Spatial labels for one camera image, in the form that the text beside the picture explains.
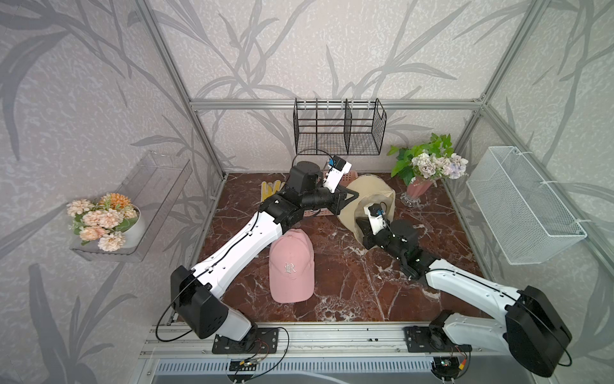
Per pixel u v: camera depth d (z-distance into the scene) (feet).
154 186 2.45
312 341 2.47
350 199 2.22
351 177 2.14
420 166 2.79
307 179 1.73
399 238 1.96
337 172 1.98
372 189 2.19
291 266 2.64
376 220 2.18
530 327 1.32
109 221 1.65
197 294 1.28
